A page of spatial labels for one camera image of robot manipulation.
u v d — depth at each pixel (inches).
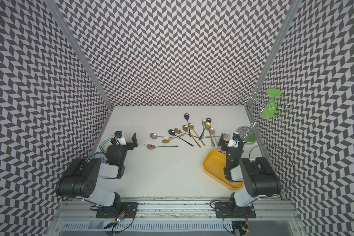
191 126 41.6
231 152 27.2
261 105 41.5
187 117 43.9
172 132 41.0
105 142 37.8
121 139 30.4
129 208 29.7
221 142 32.0
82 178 17.9
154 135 39.9
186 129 41.3
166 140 38.9
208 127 41.2
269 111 29.5
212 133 39.9
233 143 30.4
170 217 29.0
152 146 37.8
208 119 42.3
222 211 29.3
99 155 35.0
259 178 18.1
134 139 34.1
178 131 41.3
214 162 36.6
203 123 42.4
